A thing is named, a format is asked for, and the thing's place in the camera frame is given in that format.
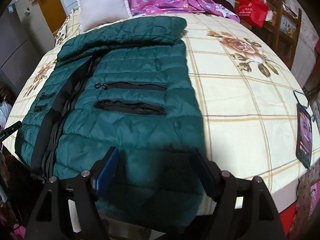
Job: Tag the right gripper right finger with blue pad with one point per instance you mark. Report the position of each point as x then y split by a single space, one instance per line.
208 173

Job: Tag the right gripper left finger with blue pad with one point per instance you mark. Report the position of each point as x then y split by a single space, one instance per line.
103 170

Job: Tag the dark green puffer jacket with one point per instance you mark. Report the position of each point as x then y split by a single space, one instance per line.
125 85

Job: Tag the cream floral plaid bed sheet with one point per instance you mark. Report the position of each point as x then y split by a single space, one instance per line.
248 98

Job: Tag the grey refrigerator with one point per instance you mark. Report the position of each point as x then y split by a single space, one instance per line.
19 57

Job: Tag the wooden shelf chair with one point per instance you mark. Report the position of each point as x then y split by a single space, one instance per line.
283 30

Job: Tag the red shopping bag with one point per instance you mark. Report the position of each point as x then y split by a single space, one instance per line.
253 12

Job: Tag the white square pillow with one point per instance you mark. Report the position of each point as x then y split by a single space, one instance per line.
93 13

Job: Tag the smartphone with lanyard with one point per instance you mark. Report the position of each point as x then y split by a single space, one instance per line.
304 129

